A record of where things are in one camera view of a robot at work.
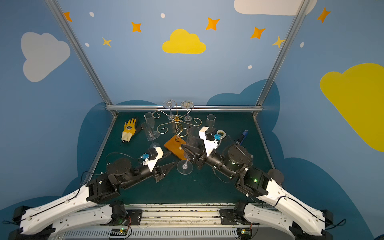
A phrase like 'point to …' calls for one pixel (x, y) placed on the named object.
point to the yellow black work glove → (129, 129)
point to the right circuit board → (244, 233)
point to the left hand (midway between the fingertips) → (172, 154)
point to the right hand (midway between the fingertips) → (189, 139)
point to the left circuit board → (118, 232)
